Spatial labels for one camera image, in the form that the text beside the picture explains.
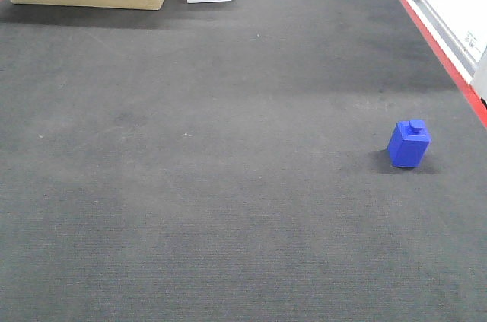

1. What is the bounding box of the blue plastic box with knob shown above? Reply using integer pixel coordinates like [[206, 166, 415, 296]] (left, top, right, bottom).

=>
[[387, 118, 432, 168]]

